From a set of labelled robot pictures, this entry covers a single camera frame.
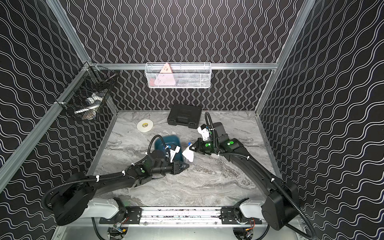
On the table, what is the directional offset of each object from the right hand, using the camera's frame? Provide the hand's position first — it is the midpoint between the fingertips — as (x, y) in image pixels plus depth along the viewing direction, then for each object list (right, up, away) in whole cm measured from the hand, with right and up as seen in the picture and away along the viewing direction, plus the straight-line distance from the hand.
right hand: (190, 147), depth 76 cm
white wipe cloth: (-1, -3, 0) cm, 3 cm away
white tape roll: (-34, +11, +35) cm, 50 cm away
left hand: (0, -9, 0) cm, 9 cm away
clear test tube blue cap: (0, +2, +1) cm, 2 cm away
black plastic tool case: (-4, +19, +34) cm, 39 cm away
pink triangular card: (-15, +40, +14) cm, 45 cm away
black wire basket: (-65, +28, +16) cm, 73 cm away
